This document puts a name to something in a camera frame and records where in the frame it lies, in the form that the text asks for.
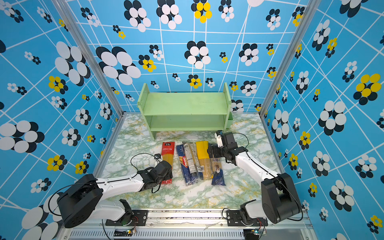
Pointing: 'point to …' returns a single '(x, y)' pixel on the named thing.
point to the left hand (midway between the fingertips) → (169, 171)
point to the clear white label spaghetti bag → (196, 169)
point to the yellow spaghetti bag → (202, 148)
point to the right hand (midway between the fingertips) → (216, 149)
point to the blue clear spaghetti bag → (218, 178)
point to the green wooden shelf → (189, 111)
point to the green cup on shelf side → (229, 122)
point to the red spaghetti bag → (167, 155)
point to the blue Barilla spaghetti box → (189, 178)
